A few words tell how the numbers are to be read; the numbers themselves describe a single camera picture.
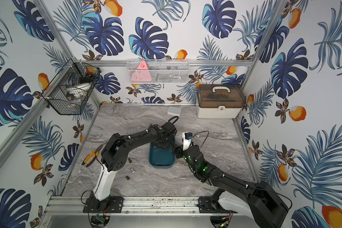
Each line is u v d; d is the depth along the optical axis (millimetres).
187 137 677
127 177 823
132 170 851
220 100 1043
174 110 1174
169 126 802
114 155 541
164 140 712
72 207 762
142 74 895
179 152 712
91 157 923
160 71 1008
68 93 840
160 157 901
